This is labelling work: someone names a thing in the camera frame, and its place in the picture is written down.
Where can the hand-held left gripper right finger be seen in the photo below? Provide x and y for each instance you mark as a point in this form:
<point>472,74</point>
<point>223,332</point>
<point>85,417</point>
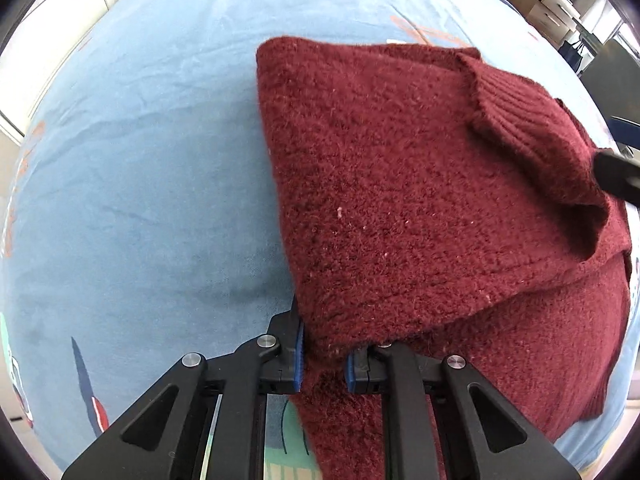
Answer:
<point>351,374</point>

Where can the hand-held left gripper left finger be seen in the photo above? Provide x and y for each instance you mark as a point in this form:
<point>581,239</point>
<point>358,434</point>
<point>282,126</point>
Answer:
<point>298,350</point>

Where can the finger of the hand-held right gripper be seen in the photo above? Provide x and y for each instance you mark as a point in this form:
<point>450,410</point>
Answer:
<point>620,172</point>

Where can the dark red knit sweater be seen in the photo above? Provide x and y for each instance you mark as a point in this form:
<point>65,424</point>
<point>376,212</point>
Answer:
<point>400,185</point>

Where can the grey office chair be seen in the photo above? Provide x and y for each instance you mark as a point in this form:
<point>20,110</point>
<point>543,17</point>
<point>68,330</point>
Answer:
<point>612,80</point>

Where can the navy bag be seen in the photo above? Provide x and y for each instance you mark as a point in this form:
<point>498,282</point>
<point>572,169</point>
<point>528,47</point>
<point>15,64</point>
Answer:
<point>576,57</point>

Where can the wooden drawer cabinet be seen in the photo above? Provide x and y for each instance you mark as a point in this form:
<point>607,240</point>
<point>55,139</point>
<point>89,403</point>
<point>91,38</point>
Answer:
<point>540,0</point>

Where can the blue printed bed sheet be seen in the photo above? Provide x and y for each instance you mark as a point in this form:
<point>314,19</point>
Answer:
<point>150,160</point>

